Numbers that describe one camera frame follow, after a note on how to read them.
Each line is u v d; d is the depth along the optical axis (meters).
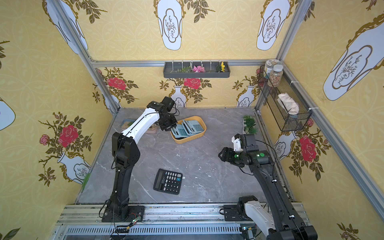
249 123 1.03
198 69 0.88
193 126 1.02
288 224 0.38
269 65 0.86
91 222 0.73
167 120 0.81
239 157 0.63
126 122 1.10
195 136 0.99
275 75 0.80
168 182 0.83
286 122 0.90
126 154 0.58
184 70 0.88
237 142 0.71
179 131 0.98
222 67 0.88
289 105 0.70
